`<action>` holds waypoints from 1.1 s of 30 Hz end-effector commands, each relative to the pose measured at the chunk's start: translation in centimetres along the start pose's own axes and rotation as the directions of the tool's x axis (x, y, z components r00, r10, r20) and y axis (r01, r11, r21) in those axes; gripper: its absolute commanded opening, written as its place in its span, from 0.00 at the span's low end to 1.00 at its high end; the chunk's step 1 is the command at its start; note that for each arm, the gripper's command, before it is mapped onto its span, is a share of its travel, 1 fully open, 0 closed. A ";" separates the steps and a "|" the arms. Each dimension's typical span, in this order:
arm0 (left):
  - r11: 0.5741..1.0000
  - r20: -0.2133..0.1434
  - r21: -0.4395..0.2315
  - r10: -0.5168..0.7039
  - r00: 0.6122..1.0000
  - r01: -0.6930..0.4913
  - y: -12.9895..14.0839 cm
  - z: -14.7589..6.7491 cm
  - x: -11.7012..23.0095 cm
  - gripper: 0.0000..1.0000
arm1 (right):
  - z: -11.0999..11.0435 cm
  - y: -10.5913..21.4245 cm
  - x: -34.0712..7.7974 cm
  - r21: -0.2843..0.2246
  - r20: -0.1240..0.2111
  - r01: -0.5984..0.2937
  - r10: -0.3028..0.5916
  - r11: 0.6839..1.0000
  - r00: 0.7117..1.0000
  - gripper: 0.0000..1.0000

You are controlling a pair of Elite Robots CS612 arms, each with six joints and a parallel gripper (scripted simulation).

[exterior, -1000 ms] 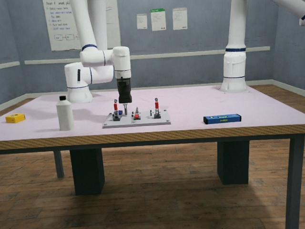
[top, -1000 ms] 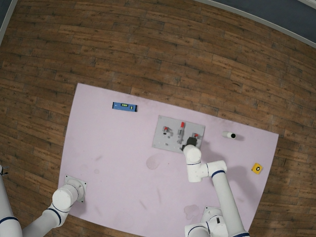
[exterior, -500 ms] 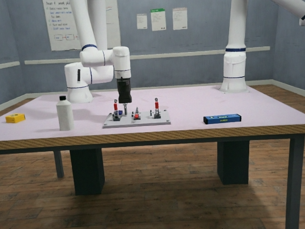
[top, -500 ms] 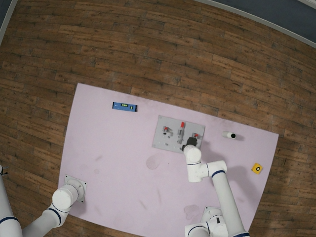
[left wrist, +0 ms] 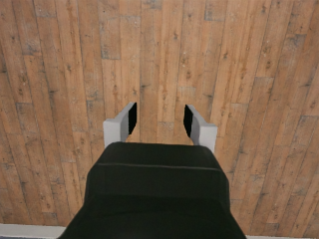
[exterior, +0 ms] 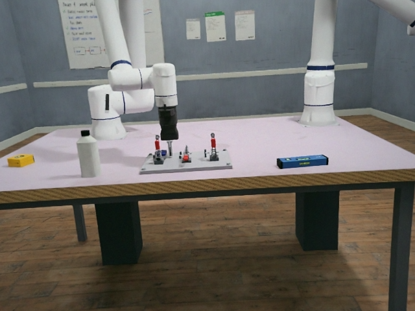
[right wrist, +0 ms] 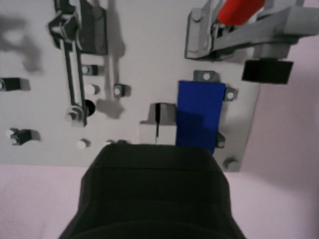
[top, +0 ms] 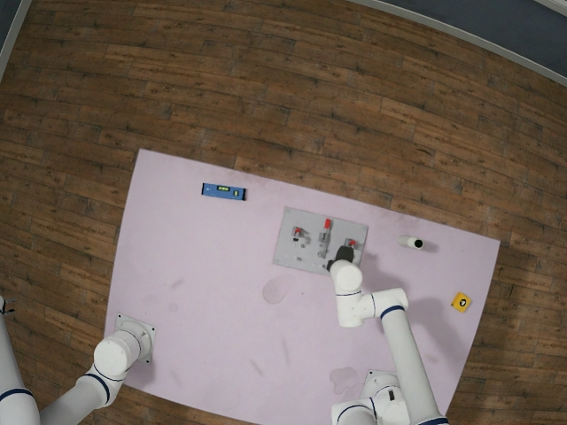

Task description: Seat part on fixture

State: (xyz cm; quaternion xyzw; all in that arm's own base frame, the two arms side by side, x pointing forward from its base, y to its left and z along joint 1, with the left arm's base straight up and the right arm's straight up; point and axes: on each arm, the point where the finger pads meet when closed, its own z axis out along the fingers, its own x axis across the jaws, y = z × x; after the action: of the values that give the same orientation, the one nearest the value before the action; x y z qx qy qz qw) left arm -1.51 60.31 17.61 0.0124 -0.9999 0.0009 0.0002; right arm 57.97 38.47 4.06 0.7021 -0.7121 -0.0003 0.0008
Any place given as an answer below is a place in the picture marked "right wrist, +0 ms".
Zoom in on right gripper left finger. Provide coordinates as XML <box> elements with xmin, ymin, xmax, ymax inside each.
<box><xmin>139</xmin><ymin>104</ymin><xmax>159</xmax><ymax>145</ymax></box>

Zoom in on dark blue rectangular plate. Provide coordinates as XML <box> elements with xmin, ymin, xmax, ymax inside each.
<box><xmin>174</xmin><ymin>80</ymin><xmax>225</xmax><ymax>154</ymax></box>

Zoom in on light grey fixture plate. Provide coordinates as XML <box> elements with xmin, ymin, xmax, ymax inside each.
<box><xmin>0</xmin><ymin>0</ymin><xmax>261</xmax><ymax>172</ymax></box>

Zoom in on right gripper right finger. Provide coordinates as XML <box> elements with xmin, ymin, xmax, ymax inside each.
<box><xmin>157</xmin><ymin>104</ymin><xmax>177</xmax><ymax>145</ymax></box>

